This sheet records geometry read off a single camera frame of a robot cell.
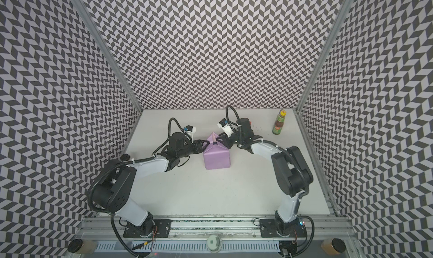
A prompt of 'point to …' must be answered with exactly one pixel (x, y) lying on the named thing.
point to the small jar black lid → (124, 157)
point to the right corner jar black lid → (339, 245)
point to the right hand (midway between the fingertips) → (218, 141)
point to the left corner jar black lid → (75, 245)
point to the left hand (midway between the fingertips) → (208, 144)
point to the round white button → (214, 243)
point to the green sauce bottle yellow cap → (279, 123)
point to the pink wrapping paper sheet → (216, 156)
